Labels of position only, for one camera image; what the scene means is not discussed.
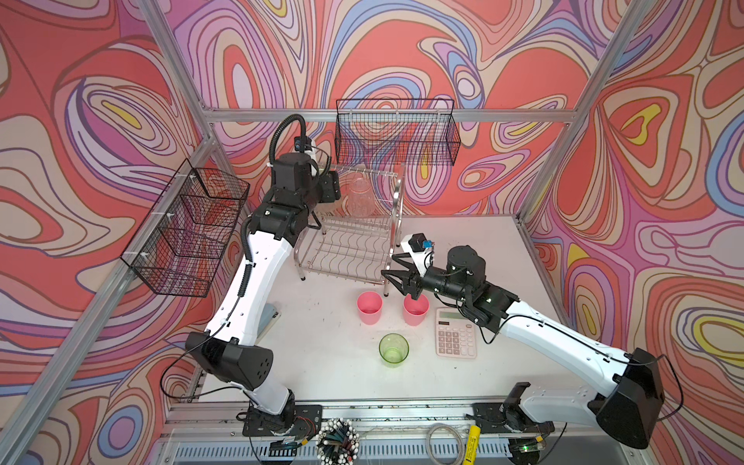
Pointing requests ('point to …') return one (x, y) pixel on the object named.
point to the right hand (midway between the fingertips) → (390, 271)
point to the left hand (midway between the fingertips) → (327, 172)
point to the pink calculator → (455, 334)
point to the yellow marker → (472, 445)
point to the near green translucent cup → (393, 349)
